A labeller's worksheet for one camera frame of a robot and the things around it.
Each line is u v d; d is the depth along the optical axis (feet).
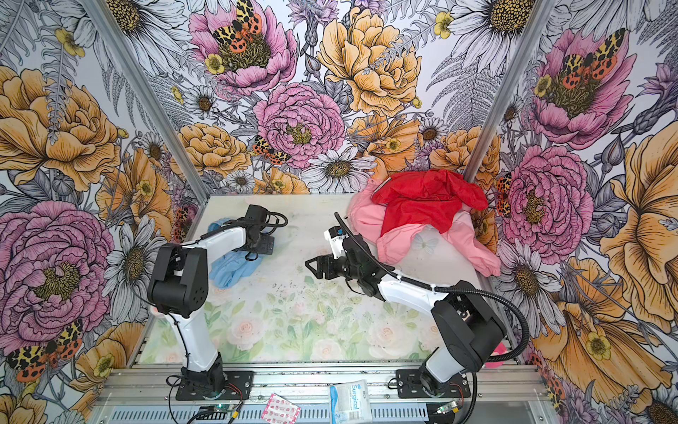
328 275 2.43
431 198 3.38
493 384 2.56
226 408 2.32
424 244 3.45
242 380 2.48
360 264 2.17
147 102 2.93
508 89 2.86
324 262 2.45
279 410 2.31
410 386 2.40
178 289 1.71
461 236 3.29
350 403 2.34
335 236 2.50
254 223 2.76
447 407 2.35
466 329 1.45
